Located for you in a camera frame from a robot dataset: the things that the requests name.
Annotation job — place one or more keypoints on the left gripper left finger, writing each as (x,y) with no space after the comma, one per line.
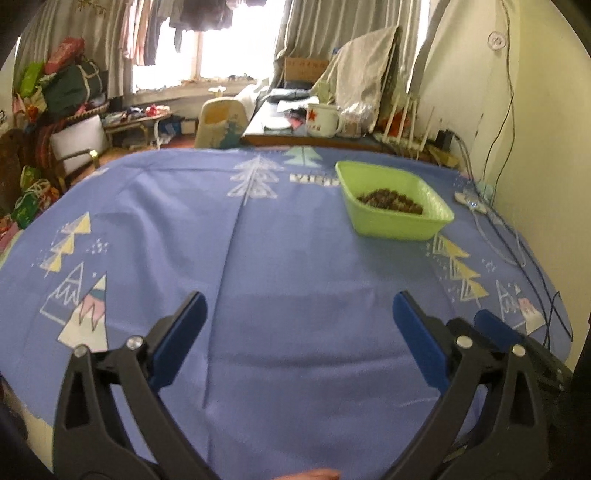
(89,438)

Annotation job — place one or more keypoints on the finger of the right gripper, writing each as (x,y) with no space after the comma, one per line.
(552,374)

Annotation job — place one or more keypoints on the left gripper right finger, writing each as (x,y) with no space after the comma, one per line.
(489,422)

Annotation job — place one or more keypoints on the operator hand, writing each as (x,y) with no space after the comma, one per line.
(316,474)

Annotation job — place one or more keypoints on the blue patterned bed sheet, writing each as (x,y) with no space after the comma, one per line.
(300,364)

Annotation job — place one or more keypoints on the green plastic basket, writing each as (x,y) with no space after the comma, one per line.
(391,203)

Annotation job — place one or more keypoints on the power strip with adapter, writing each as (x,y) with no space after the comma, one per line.
(440,150)

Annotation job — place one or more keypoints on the white storage box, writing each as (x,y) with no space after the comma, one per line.
(72,145)

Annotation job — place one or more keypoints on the low wooden side table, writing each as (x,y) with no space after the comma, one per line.
(148,125)

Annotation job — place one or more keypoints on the clear plastic bag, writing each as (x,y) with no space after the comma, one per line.
(357,120)

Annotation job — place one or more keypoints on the beige chair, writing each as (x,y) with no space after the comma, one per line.
(221,124)

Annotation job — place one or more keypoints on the white enamel mug red star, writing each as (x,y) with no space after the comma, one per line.
(323,120)

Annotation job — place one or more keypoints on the dark green duffel bag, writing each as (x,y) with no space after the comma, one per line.
(73,87)

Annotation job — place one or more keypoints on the grey covered monitor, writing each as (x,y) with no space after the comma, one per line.
(362,76)

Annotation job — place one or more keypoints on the red bag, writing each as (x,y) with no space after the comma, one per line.
(68,51)

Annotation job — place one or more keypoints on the cardboard box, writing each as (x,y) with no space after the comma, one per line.
(303,70)

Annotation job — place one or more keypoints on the hanging dark clothes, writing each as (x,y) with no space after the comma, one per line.
(142,22)

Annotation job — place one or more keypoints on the grey right curtain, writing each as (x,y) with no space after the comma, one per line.
(314,29)

